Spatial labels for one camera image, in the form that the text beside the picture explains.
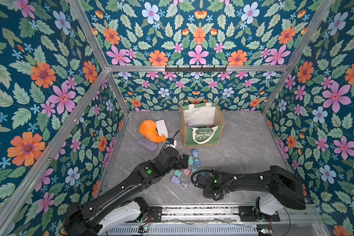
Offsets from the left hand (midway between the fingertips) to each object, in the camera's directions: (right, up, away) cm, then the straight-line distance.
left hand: (184, 157), depth 75 cm
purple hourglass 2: (-6, -14, +7) cm, 17 cm away
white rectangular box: (-18, +14, +30) cm, 38 cm away
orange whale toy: (-26, +14, +24) cm, 38 cm away
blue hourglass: (+6, -1, +19) cm, 20 cm away
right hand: (+12, -22, +5) cm, 26 cm away
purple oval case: (-26, +4, +23) cm, 35 cm away
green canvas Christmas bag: (+12, +17, +33) cm, 39 cm away
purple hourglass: (+3, +17, +25) cm, 31 cm away
